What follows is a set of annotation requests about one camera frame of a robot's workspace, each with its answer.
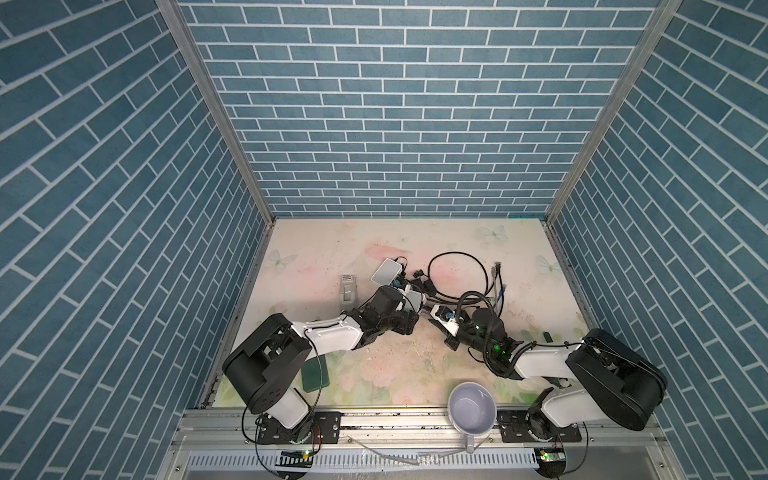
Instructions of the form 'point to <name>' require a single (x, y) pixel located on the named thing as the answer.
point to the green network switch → (315, 374)
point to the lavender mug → (472, 408)
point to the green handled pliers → (547, 337)
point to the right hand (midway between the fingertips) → (430, 314)
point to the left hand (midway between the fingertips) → (410, 314)
